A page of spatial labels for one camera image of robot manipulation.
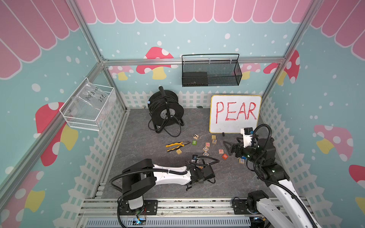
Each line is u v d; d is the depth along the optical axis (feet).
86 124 2.16
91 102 2.38
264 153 1.73
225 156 3.01
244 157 2.16
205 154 3.06
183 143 3.20
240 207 2.44
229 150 2.19
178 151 3.09
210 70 3.11
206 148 3.10
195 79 2.75
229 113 3.19
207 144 3.18
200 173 2.09
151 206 2.45
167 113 3.16
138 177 1.60
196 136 3.36
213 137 3.36
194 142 3.26
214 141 3.26
